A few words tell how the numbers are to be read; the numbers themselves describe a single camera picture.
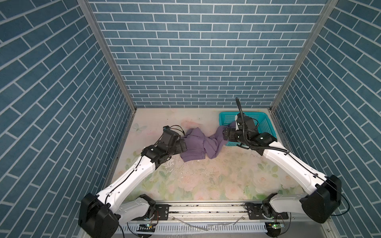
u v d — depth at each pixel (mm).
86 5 693
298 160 468
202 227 706
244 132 586
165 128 707
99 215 373
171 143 601
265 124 1033
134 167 481
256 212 731
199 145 883
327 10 722
